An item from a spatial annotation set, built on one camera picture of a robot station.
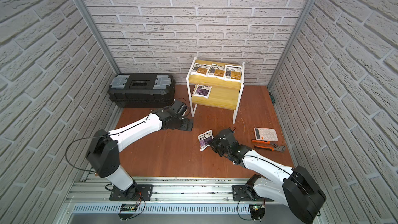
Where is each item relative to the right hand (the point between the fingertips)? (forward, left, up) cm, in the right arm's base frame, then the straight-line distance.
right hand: (208, 141), depth 83 cm
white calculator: (+5, -36, -7) cm, 37 cm away
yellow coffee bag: (+28, -6, +26) cm, 39 cm away
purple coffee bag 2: (+2, +2, -1) cm, 3 cm away
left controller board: (-28, +40, -9) cm, 50 cm away
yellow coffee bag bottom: (+30, +2, +27) cm, 40 cm away
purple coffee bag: (+30, +1, +9) cm, 31 cm away
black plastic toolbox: (+33, +40, +10) cm, 52 cm away
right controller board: (-32, -21, -9) cm, 39 cm away
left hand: (+10, +10, +4) cm, 15 cm away
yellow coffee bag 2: (+26, -15, +27) cm, 40 cm away
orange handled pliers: (-3, -41, -7) cm, 41 cm away
